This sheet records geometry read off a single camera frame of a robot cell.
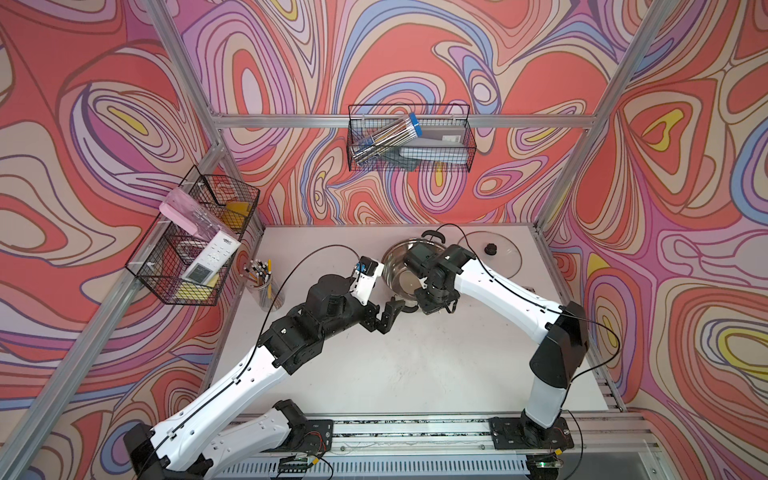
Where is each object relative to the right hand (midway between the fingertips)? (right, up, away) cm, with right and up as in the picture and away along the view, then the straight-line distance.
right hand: (436, 310), depth 80 cm
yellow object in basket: (-54, +27, -3) cm, 60 cm away
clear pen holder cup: (-51, +7, +6) cm, 52 cm away
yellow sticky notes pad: (-62, +6, -8) cm, 63 cm away
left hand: (-12, +6, -14) cm, 20 cm away
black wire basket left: (-62, +15, -9) cm, 64 cm away
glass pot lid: (+27, +16, +28) cm, 42 cm away
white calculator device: (-55, +14, -11) cm, 58 cm away
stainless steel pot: (-9, +7, +18) cm, 21 cm away
